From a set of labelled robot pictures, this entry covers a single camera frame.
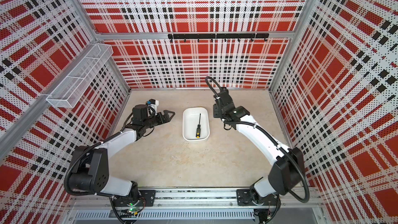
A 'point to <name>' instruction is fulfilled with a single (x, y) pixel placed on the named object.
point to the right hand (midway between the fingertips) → (223, 107)
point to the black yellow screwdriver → (198, 128)
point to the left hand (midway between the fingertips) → (171, 114)
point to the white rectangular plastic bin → (192, 116)
